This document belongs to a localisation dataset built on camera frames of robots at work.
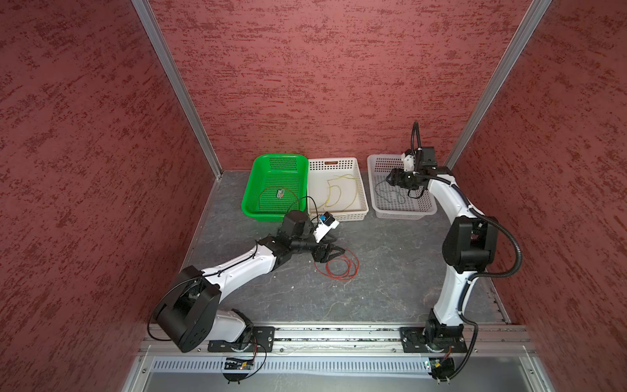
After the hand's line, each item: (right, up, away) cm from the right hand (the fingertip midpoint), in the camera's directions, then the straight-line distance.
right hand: (394, 182), depth 96 cm
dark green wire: (-1, -3, +17) cm, 18 cm away
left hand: (-24, -23, -17) cm, 38 cm away
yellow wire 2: (-21, +3, +23) cm, 31 cm away
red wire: (-54, -2, +18) cm, 57 cm away
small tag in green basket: (-49, -5, +16) cm, 52 cm away
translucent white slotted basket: (+2, -9, +14) cm, 17 cm away
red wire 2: (-21, -33, -6) cm, 40 cm away
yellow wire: (-13, -3, +17) cm, 22 cm away
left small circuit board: (-55, -57, -23) cm, 83 cm away
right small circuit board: (+7, -57, -25) cm, 63 cm away
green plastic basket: (-50, 0, +14) cm, 52 cm away
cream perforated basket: (-22, -1, +19) cm, 29 cm away
